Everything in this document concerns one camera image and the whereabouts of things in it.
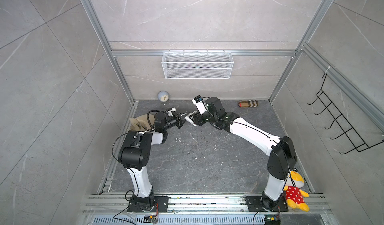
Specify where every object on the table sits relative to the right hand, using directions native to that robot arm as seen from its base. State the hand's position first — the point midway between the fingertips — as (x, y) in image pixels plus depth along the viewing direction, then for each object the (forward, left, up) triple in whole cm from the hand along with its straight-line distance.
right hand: (193, 113), depth 83 cm
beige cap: (+7, +37, -18) cm, 42 cm away
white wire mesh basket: (+36, -3, +8) cm, 37 cm away
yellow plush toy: (-33, -51, -17) cm, 64 cm away
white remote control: (-3, +3, -1) cm, 4 cm away
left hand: (+3, +2, -1) cm, 4 cm away
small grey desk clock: (+30, +24, -16) cm, 41 cm away
